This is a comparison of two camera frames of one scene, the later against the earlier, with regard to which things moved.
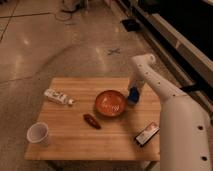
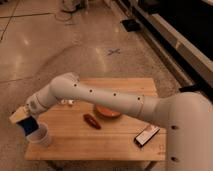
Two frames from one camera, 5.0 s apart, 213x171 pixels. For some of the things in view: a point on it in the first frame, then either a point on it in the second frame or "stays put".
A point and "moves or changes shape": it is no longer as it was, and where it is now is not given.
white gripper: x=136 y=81 to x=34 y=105
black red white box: x=147 y=134 stays put
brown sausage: x=92 y=120 stays put
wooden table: x=92 y=119 stays put
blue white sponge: x=133 y=96 moves or changes shape
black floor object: x=131 y=25 stays put
